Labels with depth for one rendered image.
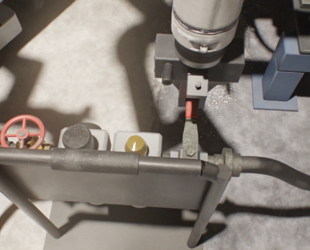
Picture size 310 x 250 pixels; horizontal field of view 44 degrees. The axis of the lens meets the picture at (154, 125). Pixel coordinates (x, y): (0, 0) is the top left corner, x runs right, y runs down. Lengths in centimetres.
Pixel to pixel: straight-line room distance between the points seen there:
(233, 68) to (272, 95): 68
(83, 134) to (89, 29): 85
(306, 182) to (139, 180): 32
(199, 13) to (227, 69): 14
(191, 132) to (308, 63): 56
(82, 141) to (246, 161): 28
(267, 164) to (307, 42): 51
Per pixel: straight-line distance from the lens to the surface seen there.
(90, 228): 109
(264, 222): 113
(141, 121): 120
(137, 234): 107
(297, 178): 75
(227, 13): 47
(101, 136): 67
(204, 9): 46
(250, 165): 67
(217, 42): 51
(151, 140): 66
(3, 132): 66
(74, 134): 63
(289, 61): 112
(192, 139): 65
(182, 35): 51
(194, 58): 54
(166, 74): 55
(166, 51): 57
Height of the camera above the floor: 106
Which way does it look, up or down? 62 degrees down
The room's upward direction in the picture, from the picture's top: straight up
